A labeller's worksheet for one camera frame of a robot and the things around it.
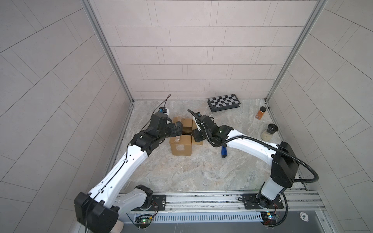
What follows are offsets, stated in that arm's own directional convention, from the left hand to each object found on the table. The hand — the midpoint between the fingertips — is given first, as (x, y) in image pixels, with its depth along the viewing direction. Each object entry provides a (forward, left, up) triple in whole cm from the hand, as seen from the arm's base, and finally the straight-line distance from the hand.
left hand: (179, 124), depth 75 cm
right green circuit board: (-38, -43, -22) cm, 62 cm away
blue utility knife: (-5, -26, -21) cm, 34 cm away
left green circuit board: (-39, +15, -19) cm, 46 cm away
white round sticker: (-37, -60, -21) cm, 74 cm away
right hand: (0, -7, -9) cm, 12 cm away
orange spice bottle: (+21, -54, -18) cm, 61 cm away
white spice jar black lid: (+4, -54, -18) cm, 57 cm away
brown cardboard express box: (-8, -1, -8) cm, 11 cm away
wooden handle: (-42, +25, -18) cm, 52 cm away
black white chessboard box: (+34, -30, -20) cm, 50 cm away
